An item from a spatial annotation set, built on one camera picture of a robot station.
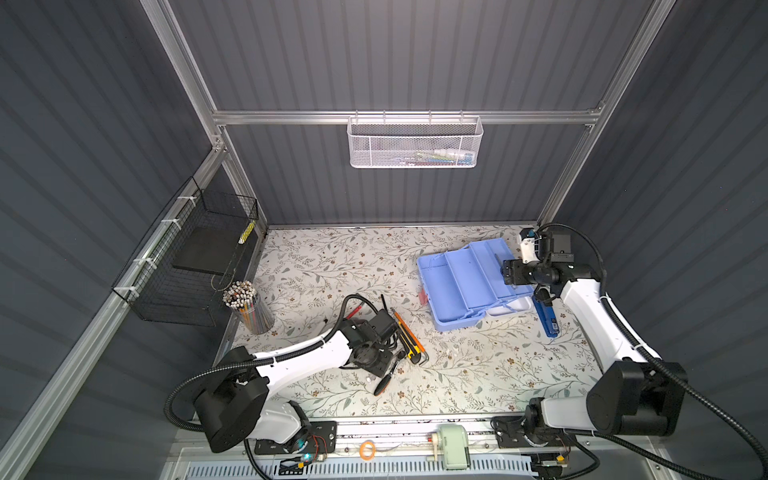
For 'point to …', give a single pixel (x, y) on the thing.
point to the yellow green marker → (247, 233)
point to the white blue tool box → (467, 285)
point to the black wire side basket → (178, 276)
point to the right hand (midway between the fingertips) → (522, 269)
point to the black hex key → (383, 299)
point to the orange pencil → (409, 330)
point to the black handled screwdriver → (385, 381)
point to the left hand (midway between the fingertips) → (383, 364)
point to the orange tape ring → (362, 451)
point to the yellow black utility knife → (413, 352)
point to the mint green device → (453, 442)
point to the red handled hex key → (357, 309)
